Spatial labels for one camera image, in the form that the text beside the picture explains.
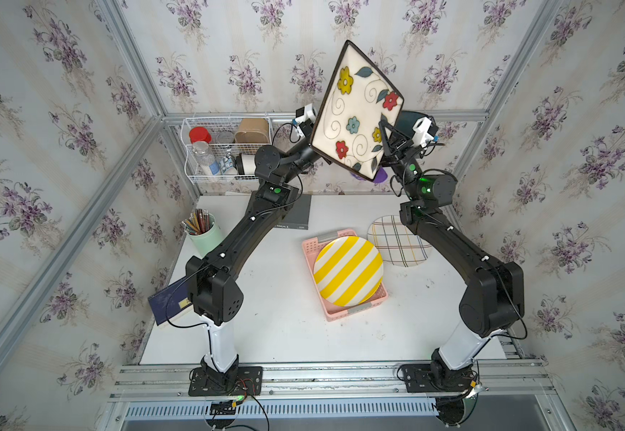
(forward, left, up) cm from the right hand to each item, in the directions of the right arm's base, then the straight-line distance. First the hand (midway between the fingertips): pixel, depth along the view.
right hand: (380, 129), depth 57 cm
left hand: (-5, +5, +3) cm, 7 cm away
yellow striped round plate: (-8, +3, -50) cm, 51 cm away
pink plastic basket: (+1, +16, -49) cm, 52 cm away
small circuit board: (-47, +38, -56) cm, 82 cm away
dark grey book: (+17, +22, -50) cm, 58 cm away
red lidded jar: (+29, +56, -20) cm, 66 cm away
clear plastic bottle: (+20, +52, -25) cm, 61 cm away
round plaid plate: (+6, -17, -53) cm, 56 cm away
